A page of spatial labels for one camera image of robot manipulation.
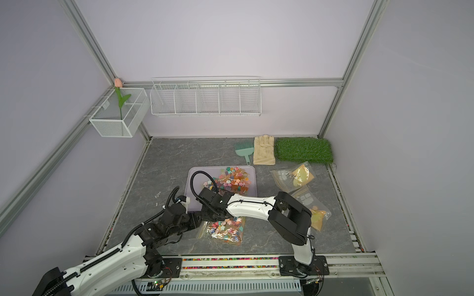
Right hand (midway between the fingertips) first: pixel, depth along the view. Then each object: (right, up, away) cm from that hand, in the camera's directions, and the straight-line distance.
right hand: (203, 217), depth 83 cm
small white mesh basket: (-41, +47, +4) cm, 62 cm away
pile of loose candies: (+13, +15, +14) cm, 24 cm away
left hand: (0, 0, -1) cm, 1 cm away
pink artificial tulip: (-42, +56, +8) cm, 70 cm away
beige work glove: (+31, +31, +32) cm, 54 cm away
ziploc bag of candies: (+46, +17, +14) cm, 51 cm away
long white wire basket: (+14, +62, +23) cm, 68 cm away
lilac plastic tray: (+1, +19, -11) cm, 22 cm away
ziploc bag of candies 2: (+13, -5, -2) cm, 14 cm away
